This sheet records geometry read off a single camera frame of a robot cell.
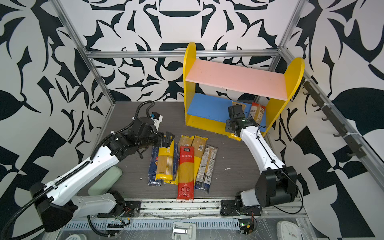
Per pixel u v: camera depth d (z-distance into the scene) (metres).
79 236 0.65
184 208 0.76
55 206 0.39
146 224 0.71
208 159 0.89
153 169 0.79
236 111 0.64
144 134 0.54
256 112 0.91
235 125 0.58
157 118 0.65
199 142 0.96
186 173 0.82
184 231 0.67
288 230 0.66
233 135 0.78
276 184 0.42
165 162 0.78
